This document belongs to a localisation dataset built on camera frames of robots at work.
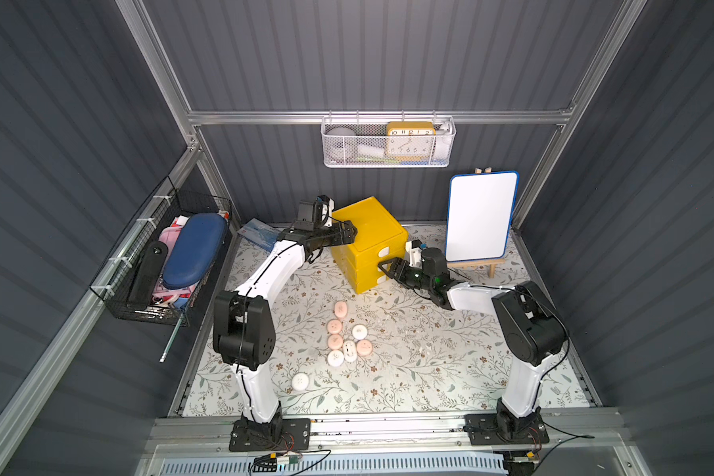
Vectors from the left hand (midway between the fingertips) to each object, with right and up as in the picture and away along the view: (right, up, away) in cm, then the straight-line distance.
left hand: (349, 232), depth 90 cm
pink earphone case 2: (-4, -33, -1) cm, 33 cm away
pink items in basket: (-40, -16, -24) cm, 50 cm away
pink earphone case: (-5, -29, +1) cm, 30 cm away
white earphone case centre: (+1, -35, -5) cm, 35 cm away
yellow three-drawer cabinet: (+9, -2, -3) cm, 10 cm away
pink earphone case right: (+5, -34, -3) cm, 35 cm away
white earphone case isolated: (-13, -42, -9) cm, 45 cm away
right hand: (+13, -10, +3) cm, 17 cm away
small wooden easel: (+49, -10, +12) cm, 51 cm away
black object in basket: (-42, -11, -27) cm, 51 cm away
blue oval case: (-34, -5, -22) cm, 41 cm away
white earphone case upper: (+3, -31, 0) cm, 31 cm away
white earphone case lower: (-4, -37, -5) cm, 37 cm away
